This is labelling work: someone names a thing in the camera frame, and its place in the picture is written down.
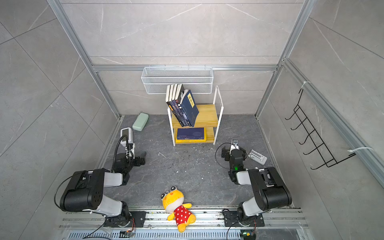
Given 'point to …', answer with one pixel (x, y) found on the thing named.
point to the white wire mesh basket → (198, 80)
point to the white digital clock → (128, 131)
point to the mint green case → (140, 123)
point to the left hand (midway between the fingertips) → (137, 149)
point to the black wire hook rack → (319, 144)
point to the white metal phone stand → (257, 157)
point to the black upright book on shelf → (179, 125)
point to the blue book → (189, 107)
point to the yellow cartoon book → (191, 141)
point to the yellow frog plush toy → (172, 201)
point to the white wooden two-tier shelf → (209, 117)
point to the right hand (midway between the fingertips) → (232, 145)
